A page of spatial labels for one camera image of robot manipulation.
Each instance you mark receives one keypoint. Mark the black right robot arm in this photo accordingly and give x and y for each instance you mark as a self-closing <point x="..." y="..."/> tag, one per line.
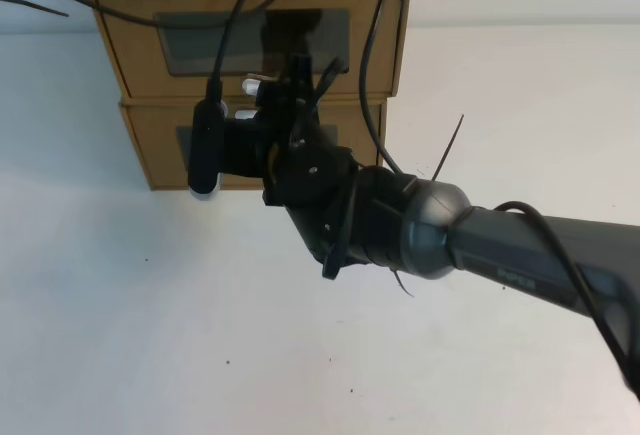
<point x="429" y="228"/>

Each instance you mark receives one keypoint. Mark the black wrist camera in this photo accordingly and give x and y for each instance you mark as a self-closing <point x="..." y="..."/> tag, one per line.
<point x="207" y="140"/>

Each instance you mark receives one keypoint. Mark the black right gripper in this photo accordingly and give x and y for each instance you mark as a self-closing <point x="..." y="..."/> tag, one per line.
<point x="301" y="169"/>

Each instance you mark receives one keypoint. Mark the black zip tie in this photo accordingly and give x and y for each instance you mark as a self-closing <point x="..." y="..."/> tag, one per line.
<point x="448" y="148"/>

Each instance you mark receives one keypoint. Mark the brown cardboard shoebox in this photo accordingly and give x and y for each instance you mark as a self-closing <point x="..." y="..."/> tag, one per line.
<point x="130" y="40"/>
<point x="153" y="123"/>

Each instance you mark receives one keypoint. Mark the white box handle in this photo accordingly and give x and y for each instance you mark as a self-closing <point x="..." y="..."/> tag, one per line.
<point x="245" y="114"/>
<point x="252" y="82"/>

